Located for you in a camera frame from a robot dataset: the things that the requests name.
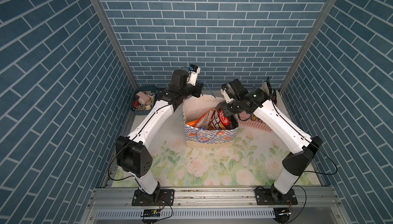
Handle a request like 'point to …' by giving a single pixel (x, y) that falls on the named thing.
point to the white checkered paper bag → (194, 106)
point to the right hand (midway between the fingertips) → (226, 109)
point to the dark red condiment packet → (218, 121)
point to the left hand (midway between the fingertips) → (206, 84)
